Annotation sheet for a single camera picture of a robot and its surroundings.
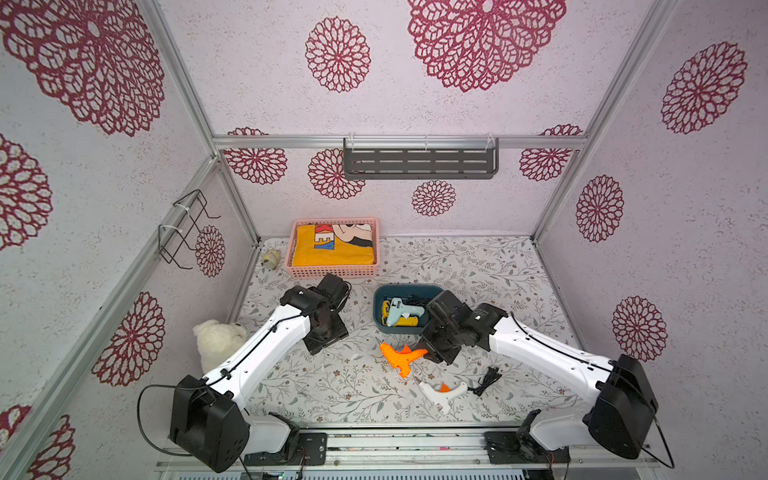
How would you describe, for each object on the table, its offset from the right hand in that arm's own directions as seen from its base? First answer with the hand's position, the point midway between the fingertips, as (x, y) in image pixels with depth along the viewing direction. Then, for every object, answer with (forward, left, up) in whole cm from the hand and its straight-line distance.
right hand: (410, 347), depth 78 cm
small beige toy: (+35, +49, -6) cm, 60 cm away
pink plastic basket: (+32, +18, -8) cm, 37 cm away
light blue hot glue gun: (+16, +3, -8) cm, 18 cm away
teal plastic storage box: (+23, +7, -9) cm, 26 cm away
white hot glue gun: (-9, -9, -12) cm, 17 cm away
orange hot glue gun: (-3, +2, 0) cm, 4 cm away
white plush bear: (-4, +46, +10) cm, 47 cm away
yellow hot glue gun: (+13, +2, -10) cm, 16 cm away
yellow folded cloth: (+42, +23, -6) cm, 49 cm away
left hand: (+1, +20, +1) cm, 20 cm away
